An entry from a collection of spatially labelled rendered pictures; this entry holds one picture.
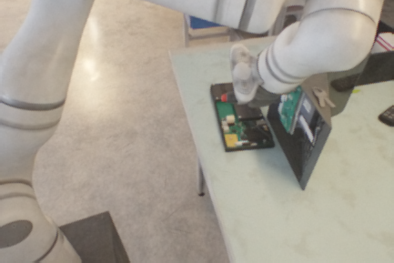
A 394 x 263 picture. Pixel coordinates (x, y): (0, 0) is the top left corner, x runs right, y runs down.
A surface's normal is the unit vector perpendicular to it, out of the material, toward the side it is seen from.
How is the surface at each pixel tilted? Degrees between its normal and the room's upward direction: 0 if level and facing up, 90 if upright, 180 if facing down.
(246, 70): 38
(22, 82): 51
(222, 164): 0
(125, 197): 0
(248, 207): 0
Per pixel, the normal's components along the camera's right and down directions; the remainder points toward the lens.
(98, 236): -0.01, -0.72
